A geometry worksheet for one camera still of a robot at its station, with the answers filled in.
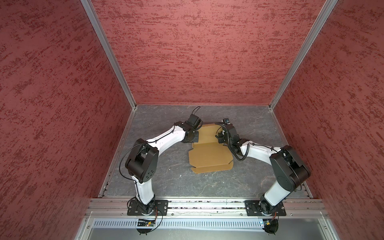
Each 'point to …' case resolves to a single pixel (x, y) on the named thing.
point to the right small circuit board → (266, 223)
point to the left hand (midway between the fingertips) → (192, 141)
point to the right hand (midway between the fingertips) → (220, 134)
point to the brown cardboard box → (208, 154)
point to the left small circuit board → (144, 222)
